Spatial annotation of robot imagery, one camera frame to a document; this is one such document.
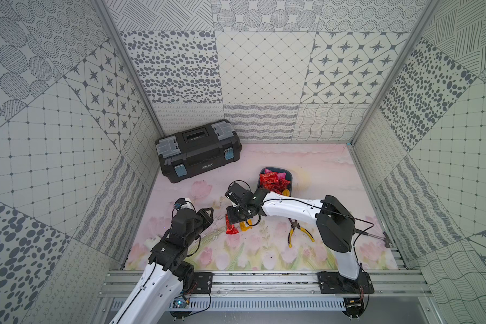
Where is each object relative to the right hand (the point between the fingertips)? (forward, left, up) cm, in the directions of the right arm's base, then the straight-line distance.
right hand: (232, 218), depth 85 cm
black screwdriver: (-5, -66, -7) cm, 66 cm away
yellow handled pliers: (0, -27, -5) cm, 27 cm away
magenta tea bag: (+24, -23, -1) cm, 33 cm away
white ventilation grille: (-30, -9, -6) cm, 32 cm away
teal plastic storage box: (+21, -20, -1) cm, 29 cm away
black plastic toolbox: (+29, +17, +12) cm, 36 cm away
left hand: (0, +8, +9) cm, 12 cm away
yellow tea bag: (-2, -4, -3) cm, 6 cm away
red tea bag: (-5, +1, 0) cm, 5 cm away
